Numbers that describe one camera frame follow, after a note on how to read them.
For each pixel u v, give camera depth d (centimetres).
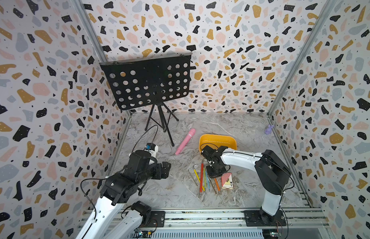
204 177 87
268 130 107
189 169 90
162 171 60
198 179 87
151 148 60
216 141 109
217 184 86
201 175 89
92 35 78
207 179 87
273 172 49
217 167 77
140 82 71
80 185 40
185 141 103
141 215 62
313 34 80
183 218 75
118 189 43
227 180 85
